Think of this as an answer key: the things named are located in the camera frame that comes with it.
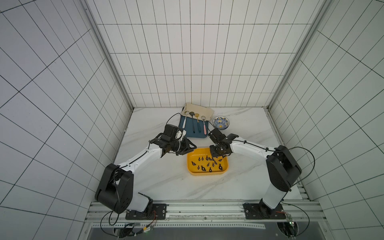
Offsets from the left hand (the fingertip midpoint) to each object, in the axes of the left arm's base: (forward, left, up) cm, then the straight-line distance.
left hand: (193, 150), depth 81 cm
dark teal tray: (+26, +4, -13) cm, 29 cm away
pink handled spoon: (+35, -8, -13) cm, 38 cm away
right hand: (+3, -10, -10) cm, 14 cm away
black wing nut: (-5, -3, -13) cm, 14 cm away
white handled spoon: (+38, +6, -11) cm, 40 cm away
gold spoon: (+37, -2, -12) cm, 39 cm away
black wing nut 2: (-3, -9, -13) cm, 16 cm away
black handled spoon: (+38, +1, -12) cm, 40 cm away
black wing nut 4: (+2, -9, -13) cm, 16 cm away
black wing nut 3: (-3, -12, -13) cm, 18 cm away
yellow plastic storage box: (-2, -4, -13) cm, 14 cm away
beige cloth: (+39, -11, -12) cm, 43 cm away
